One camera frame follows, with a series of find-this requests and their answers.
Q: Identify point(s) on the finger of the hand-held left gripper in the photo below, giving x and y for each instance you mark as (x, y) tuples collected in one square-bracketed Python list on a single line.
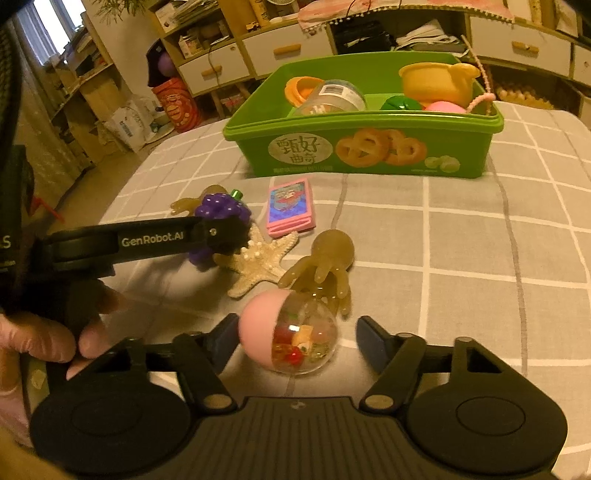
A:
[(226, 233)]

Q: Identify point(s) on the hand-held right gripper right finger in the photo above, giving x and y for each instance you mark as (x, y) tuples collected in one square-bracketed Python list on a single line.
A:
[(371, 341)]

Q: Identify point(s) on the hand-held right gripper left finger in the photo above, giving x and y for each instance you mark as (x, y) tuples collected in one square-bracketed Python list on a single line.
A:
[(226, 334)]

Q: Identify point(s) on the purple toy grapes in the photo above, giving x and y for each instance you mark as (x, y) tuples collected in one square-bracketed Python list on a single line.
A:
[(217, 210)]

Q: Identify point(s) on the pink and clear capsule ball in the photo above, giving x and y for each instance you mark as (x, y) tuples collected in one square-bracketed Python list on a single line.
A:
[(286, 332)]

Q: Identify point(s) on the orange toy bowl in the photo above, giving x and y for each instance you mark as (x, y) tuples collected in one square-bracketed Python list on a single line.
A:
[(300, 90)]

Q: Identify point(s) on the green plastic box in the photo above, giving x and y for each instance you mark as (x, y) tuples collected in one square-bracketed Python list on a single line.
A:
[(369, 147)]

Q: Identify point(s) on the cotton swab jar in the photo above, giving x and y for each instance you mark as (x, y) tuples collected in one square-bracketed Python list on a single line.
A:
[(330, 99)]

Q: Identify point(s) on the toy corn cob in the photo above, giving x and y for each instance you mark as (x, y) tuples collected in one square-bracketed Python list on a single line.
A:
[(399, 102)]

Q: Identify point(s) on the pink toy pig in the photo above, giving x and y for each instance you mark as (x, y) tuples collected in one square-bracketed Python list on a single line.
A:
[(443, 107)]

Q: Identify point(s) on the yellow toy pot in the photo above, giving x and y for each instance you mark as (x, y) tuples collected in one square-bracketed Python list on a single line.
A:
[(436, 83)]

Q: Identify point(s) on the person's left hand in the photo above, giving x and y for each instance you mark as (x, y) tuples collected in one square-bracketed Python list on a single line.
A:
[(37, 339)]

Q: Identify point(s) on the beige starfish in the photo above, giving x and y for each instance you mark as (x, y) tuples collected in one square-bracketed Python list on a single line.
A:
[(258, 265)]

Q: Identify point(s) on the small translucent toy octopus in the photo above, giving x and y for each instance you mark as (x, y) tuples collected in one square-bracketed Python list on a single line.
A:
[(189, 204)]

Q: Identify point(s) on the pink toy phone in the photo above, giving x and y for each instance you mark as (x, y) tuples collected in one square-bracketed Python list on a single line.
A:
[(291, 207)]

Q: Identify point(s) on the large translucent toy octopus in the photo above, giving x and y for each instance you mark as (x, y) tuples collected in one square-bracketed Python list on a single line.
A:
[(330, 258)]

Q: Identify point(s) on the white plastic sack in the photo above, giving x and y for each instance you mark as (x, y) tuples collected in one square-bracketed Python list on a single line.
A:
[(129, 127)]

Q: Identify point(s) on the red printed bucket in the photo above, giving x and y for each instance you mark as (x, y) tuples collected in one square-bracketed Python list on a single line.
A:
[(178, 106)]

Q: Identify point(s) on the wooden shelf rack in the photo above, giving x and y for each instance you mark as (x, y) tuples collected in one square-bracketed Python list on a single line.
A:
[(78, 92)]

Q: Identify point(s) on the white drawer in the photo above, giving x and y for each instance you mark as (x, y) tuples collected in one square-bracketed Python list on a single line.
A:
[(210, 71), (519, 44), (286, 46), (582, 63)]

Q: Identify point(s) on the purple ball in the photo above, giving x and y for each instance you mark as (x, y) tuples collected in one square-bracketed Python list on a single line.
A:
[(165, 64)]

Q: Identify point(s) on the wooden cabinet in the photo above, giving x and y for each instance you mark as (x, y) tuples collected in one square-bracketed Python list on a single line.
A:
[(272, 23)]

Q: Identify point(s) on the black bag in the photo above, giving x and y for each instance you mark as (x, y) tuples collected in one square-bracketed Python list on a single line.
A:
[(360, 30)]

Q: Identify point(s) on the folded clothes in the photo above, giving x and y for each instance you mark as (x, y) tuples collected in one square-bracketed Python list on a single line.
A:
[(429, 37)]

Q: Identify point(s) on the pink cloth cover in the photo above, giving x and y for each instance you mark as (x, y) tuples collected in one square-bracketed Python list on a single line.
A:
[(401, 11)]

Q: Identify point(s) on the egg tray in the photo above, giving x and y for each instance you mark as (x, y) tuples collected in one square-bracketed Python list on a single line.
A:
[(521, 94)]

